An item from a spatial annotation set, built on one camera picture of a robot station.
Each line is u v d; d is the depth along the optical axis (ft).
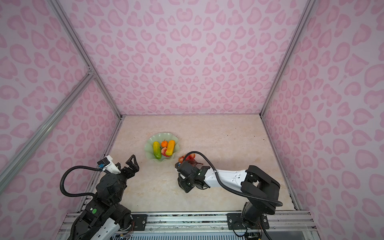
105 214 1.69
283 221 2.46
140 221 2.41
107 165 1.97
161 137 3.31
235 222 2.38
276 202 1.29
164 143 3.26
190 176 2.09
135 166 2.20
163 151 3.10
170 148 3.11
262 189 1.46
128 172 2.10
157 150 3.12
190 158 2.91
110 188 1.71
